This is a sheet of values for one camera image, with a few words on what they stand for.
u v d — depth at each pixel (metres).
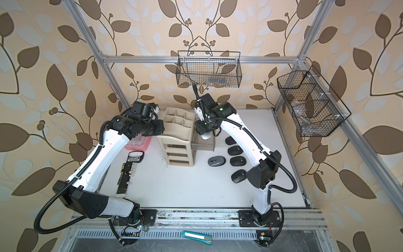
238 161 0.91
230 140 1.01
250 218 0.73
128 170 0.89
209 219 0.75
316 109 0.73
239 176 0.86
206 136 0.75
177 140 0.72
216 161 0.91
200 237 0.69
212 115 0.52
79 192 0.39
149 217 0.74
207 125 0.64
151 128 0.63
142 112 0.57
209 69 0.96
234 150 0.96
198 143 0.75
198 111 0.71
